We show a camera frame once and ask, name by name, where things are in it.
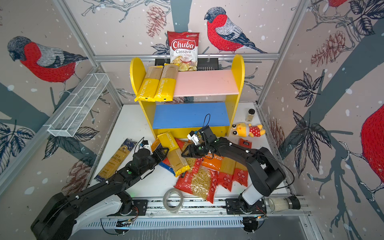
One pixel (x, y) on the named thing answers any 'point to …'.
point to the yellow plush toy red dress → (243, 129)
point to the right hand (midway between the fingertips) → (183, 158)
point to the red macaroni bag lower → (200, 181)
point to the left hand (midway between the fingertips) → (167, 151)
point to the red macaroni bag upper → (166, 160)
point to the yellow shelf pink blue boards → (202, 98)
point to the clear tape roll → (172, 200)
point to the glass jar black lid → (283, 203)
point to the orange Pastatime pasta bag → (211, 160)
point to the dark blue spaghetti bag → (116, 159)
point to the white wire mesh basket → (75, 109)
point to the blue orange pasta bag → (169, 168)
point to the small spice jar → (250, 115)
